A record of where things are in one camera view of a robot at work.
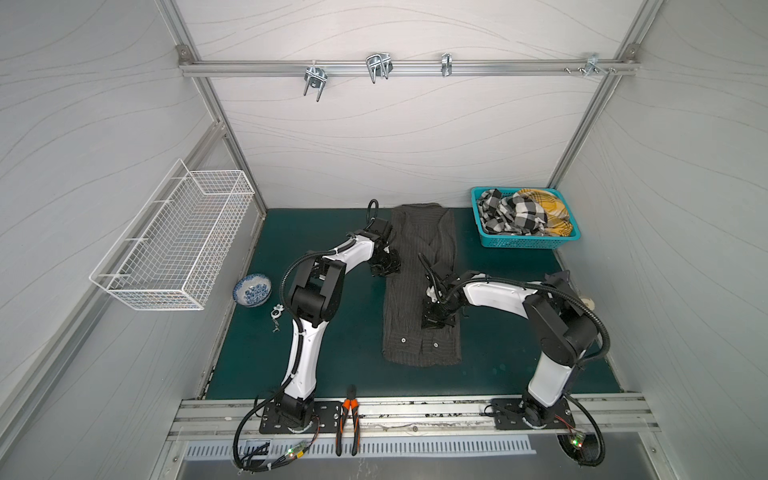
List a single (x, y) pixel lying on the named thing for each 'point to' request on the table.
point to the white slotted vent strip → (375, 447)
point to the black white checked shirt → (515, 214)
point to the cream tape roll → (590, 303)
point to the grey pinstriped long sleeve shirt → (415, 229)
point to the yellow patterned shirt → (557, 215)
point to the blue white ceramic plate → (252, 290)
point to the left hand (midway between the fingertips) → (403, 267)
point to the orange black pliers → (356, 442)
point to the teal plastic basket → (544, 241)
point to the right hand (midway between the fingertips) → (424, 318)
